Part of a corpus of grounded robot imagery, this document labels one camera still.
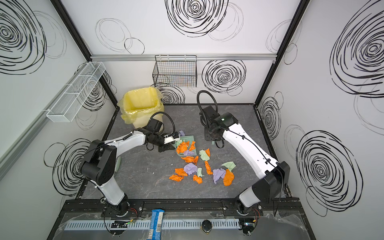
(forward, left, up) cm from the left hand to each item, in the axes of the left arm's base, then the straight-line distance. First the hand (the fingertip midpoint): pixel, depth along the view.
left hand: (174, 144), depth 91 cm
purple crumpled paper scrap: (-6, -9, +1) cm, 11 cm away
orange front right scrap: (-17, -33, -7) cm, 37 cm away
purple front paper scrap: (-16, -26, -4) cm, 31 cm away
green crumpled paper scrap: (-5, -18, -5) cm, 19 cm away
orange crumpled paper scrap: (-13, -21, -5) cm, 25 cm away
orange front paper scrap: (-17, -6, -4) cm, 18 cm away
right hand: (-4, -21, +15) cm, 26 cm away
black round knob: (-40, -19, +5) cm, 45 cm away
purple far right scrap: (+9, -4, -2) cm, 10 cm away
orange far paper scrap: (-8, -10, -4) cm, 13 cm away
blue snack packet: (-43, +4, -4) cm, 44 cm away
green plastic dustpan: (+4, -8, 0) cm, 8 cm away
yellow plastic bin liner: (+25, +26, +8) cm, 37 cm away
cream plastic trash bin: (+7, +17, +14) cm, 23 cm away
